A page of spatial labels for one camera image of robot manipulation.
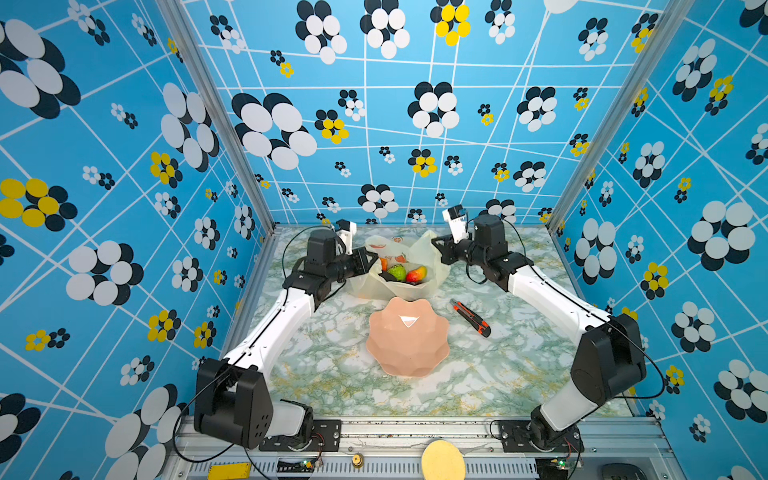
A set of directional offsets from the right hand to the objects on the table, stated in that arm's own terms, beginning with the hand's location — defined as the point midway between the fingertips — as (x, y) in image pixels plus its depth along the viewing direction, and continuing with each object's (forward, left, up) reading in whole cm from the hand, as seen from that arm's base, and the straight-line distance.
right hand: (435, 242), depth 84 cm
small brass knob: (-50, +20, -20) cm, 57 cm away
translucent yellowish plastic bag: (-10, +16, -7) cm, 20 cm away
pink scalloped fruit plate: (-19, +8, -22) cm, 30 cm away
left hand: (-6, +16, +2) cm, 17 cm away
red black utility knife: (-15, -15, -22) cm, 31 cm away
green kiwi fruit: (+2, +10, -17) cm, 20 cm away
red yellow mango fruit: (+3, +4, -20) cm, 20 cm away
